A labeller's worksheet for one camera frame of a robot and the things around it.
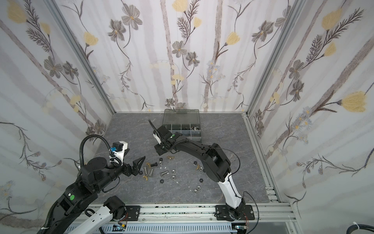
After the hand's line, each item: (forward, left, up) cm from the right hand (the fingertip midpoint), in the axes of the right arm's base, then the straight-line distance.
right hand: (156, 143), depth 88 cm
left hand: (-14, +5, +18) cm, 23 cm away
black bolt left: (-9, +1, -10) cm, 14 cm away
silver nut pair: (-23, -26, -9) cm, 36 cm away
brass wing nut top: (-4, -8, -10) cm, 14 cm away
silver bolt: (-14, -5, -11) cm, 18 cm away
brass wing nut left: (-17, +5, -10) cm, 21 cm away
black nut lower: (-19, -5, -11) cm, 22 cm away
